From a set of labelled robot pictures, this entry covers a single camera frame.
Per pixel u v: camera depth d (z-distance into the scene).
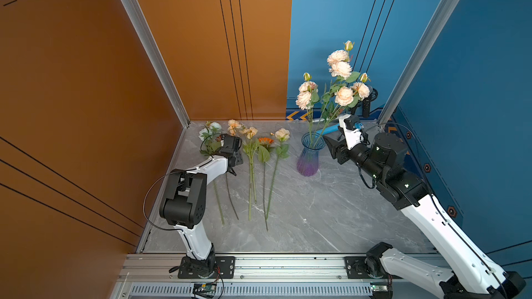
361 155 0.54
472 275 0.37
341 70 0.69
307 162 0.94
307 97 0.77
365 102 1.08
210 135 1.09
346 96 0.74
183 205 0.49
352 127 0.51
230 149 0.77
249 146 1.06
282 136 1.09
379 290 0.70
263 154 1.00
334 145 0.57
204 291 0.72
